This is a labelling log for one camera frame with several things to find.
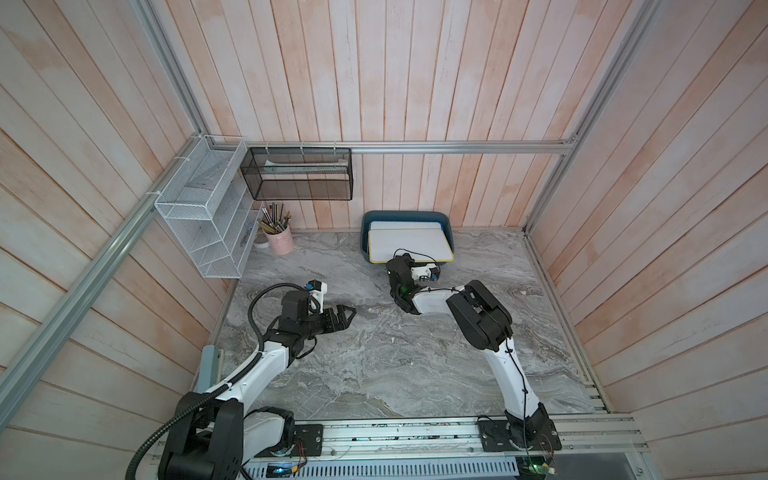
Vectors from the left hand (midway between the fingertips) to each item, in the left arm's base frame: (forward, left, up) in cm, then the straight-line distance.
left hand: (344, 316), depth 86 cm
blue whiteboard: (+43, -21, -5) cm, 48 cm away
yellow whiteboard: (+30, -27, -2) cm, 40 cm away
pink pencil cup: (+32, +26, -3) cm, 41 cm away
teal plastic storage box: (+47, -21, -3) cm, 52 cm away
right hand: (+27, -17, 0) cm, 32 cm away
